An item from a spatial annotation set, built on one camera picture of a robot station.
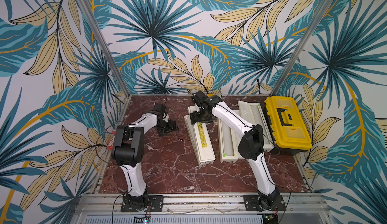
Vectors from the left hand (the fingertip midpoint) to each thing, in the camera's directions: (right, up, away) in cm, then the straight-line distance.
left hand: (173, 131), depth 95 cm
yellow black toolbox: (+64, +2, -14) cm, 65 cm away
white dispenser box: (+16, -3, -13) cm, 21 cm away
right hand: (+15, +7, -4) cm, 17 cm away
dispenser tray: (+33, -5, -8) cm, 34 cm away
